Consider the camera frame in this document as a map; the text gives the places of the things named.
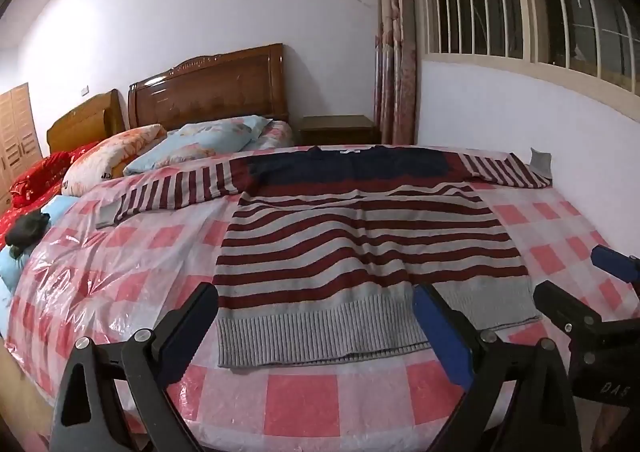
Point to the black cloth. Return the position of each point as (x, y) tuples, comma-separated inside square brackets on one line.
[(27, 229)]

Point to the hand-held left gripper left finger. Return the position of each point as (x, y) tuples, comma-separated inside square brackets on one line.
[(192, 327)]

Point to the wooden nightstand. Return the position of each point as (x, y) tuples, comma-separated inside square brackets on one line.
[(337, 130)]

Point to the large glossy wooden headboard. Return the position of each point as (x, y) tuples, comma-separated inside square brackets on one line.
[(215, 87)]

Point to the red grey striped sweater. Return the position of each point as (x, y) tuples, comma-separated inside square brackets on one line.
[(360, 242)]

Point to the wooden wardrobe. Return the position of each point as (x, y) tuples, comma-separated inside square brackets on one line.
[(17, 132)]

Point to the bed with pink checked sheet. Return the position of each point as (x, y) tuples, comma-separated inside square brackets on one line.
[(310, 402)]

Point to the person's right hand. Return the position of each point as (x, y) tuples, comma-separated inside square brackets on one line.
[(612, 432)]

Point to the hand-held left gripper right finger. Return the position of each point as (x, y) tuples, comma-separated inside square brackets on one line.
[(440, 332)]

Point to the pink floral quilt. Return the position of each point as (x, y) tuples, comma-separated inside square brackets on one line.
[(277, 135)]

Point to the red blanket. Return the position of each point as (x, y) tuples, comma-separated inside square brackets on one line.
[(35, 180)]

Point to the pink floral curtain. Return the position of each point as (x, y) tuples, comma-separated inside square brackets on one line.
[(395, 57)]

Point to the blue floral pillow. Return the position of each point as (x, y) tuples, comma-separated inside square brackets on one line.
[(200, 142)]

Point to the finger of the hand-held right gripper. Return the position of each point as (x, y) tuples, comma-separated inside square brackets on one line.
[(617, 263), (560, 302)]

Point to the window with white grille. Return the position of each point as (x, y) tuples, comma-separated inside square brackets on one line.
[(480, 7)]

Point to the small wooden headboard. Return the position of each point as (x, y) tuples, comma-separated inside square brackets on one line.
[(85, 120)]

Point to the light blue blanket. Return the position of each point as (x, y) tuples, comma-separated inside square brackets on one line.
[(60, 207)]

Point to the orange floral pillow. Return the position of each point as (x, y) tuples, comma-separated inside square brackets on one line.
[(110, 157)]

